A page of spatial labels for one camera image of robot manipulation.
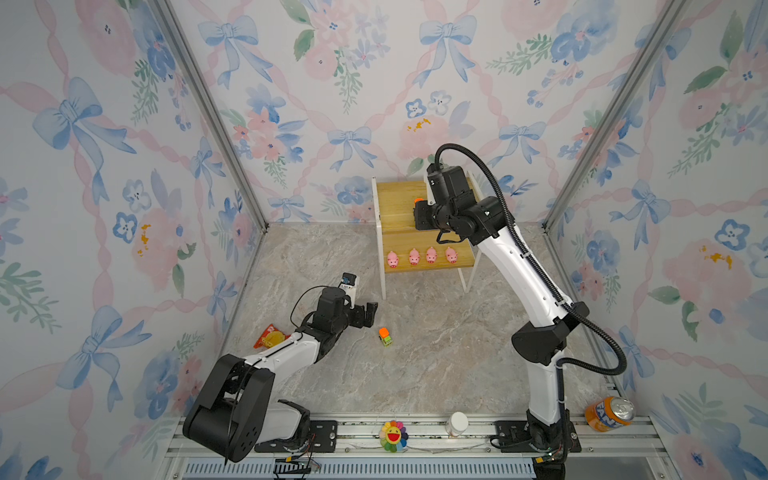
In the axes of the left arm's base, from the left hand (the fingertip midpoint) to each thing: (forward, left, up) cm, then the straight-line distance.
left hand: (364, 298), depth 89 cm
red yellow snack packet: (-9, +28, -7) cm, 30 cm away
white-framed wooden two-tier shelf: (+12, -12, +8) cm, 19 cm away
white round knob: (-33, -24, -2) cm, 40 cm away
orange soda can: (-31, -58, +1) cm, 66 cm away
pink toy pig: (+9, -26, +9) cm, 29 cm away
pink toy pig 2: (+9, -20, +9) cm, 24 cm away
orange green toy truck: (-8, -6, -7) cm, 13 cm away
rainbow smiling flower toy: (-34, -9, -8) cm, 36 cm away
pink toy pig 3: (+9, -15, +9) cm, 19 cm away
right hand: (+11, -15, +26) cm, 32 cm away
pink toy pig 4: (+8, -8, +9) cm, 15 cm away
